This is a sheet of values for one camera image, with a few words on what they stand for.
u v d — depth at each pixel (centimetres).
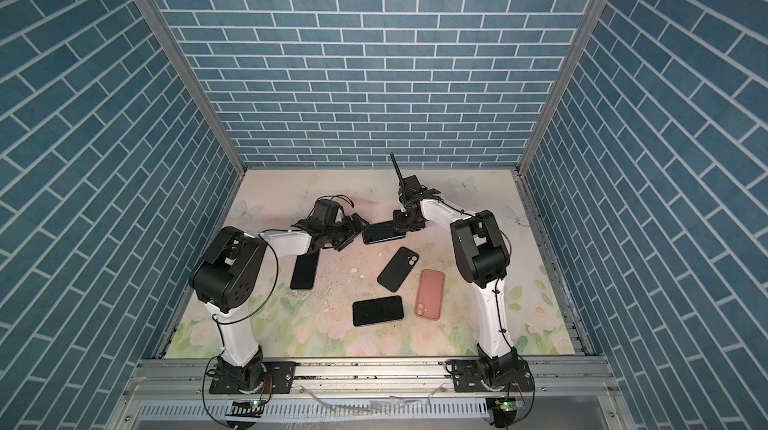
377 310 85
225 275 50
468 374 74
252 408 72
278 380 74
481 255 57
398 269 94
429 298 88
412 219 89
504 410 71
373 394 72
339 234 85
